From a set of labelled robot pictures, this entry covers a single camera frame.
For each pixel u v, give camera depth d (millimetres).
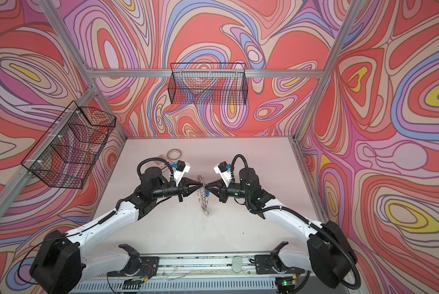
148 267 720
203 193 728
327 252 414
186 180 689
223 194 655
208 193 725
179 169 648
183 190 649
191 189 713
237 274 719
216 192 692
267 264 732
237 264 719
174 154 1113
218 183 689
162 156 1079
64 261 389
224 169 654
